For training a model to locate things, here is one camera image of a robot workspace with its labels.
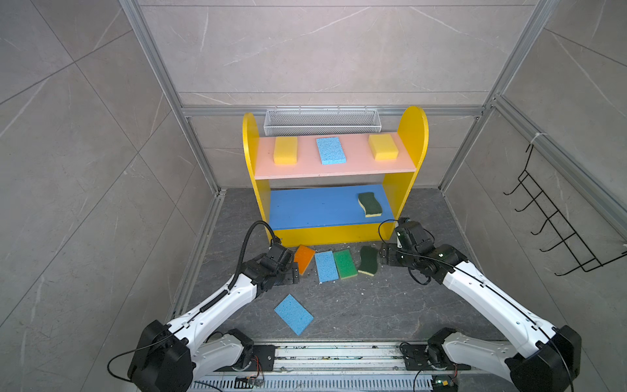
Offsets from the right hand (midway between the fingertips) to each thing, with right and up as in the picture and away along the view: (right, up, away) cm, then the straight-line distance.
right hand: (389, 250), depth 80 cm
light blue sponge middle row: (-21, -9, +12) cm, 26 cm away
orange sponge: (-30, -5, +15) cm, 34 cm away
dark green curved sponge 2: (-4, +16, +13) cm, 21 cm away
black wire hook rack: (+42, +2, -22) cm, 48 cm away
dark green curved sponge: (-5, -6, +12) cm, 14 cm away
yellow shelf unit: (-21, +12, +11) cm, 26 cm away
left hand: (-35, -7, +3) cm, 36 cm away
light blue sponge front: (-32, -22, 0) cm, 39 cm away
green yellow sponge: (-13, -8, +12) cm, 20 cm away
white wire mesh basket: (-23, +50, +17) cm, 58 cm away
